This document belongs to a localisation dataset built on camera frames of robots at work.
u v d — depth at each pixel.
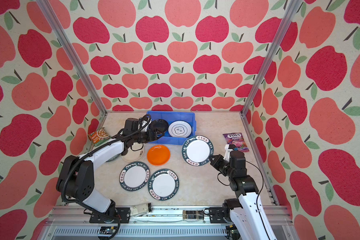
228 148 0.71
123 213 0.74
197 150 0.83
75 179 0.45
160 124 1.08
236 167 0.56
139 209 0.73
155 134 0.78
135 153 0.96
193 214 0.72
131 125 0.70
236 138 1.01
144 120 0.81
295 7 0.69
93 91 1.08
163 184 0.84
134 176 0.87
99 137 1.04
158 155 0.96
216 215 0.73
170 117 1.14
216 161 0.67
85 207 0.55
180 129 1.08
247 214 0.47
